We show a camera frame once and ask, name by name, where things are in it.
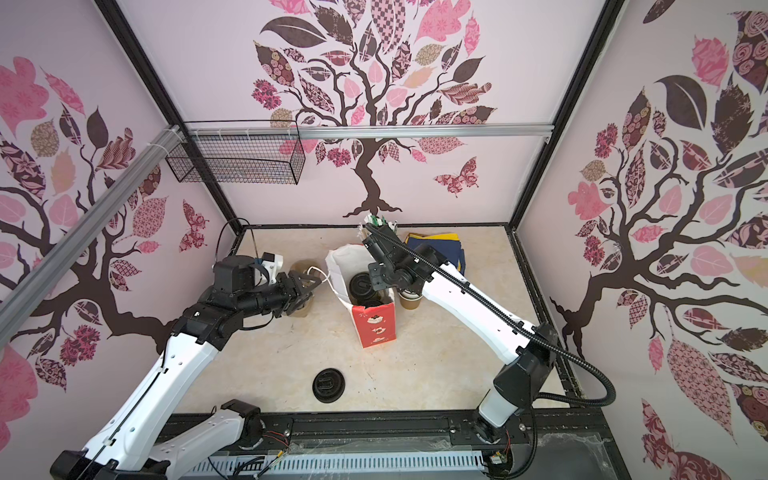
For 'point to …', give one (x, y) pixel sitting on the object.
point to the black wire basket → (238, 159)
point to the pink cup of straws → (363, 231)
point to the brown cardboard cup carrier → (313, 269)
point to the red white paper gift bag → (375, 324)
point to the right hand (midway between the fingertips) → (382, 269)
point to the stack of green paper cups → (409, 300)
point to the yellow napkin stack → (438, 236)
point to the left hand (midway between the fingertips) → (318, 291)
